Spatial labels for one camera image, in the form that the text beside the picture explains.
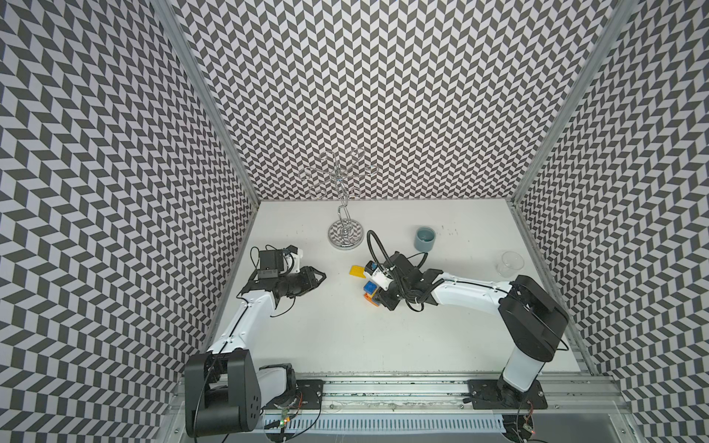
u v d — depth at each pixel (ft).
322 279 2.66
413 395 2.43
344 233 3.47
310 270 2.52
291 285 2.37
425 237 3.34
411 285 2.21
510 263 3.18
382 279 2.57
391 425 2.27
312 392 2.37
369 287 2.82
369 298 2.90
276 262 2.22
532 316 1.57
